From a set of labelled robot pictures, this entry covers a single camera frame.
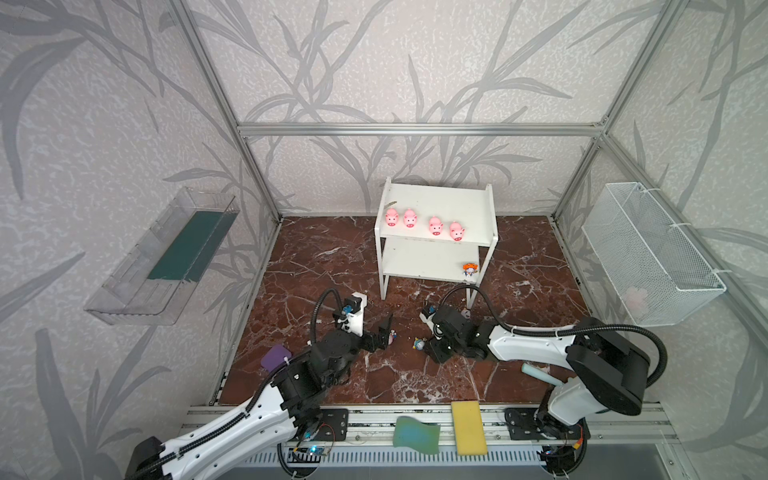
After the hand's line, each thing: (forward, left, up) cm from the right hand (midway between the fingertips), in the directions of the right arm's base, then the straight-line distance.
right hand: (428, 336), depth 88 cm
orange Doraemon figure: (+12, -11, +18) cm, 24 cm away
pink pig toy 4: (+12, -5, +34) cm, 36 cm away
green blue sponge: (-24, +5, +1) cm, 25 cm away
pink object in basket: (+1, -51, +19) cm, 54 cm away
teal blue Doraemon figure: (-3, +3, +1) cm, 4 cm away
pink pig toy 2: (+16, +5, +34) cm, 38 cm away
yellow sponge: (-23, -9, 0) cm, 25 cm away
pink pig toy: (+17, +10, +34) cm, 39 cm away
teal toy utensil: (-11, -30, +2) cm, 32 cm away
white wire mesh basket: (+1, -47, +32) cm, 57 cm away
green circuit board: (-28, +28, 0) cm, 40 cm away
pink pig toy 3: (+14, -1, +34) cm, 37 cm away
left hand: (+2, +13, +19) cm, 23 cm away
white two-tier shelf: (+20, +3, +15) cm, 25 cm away
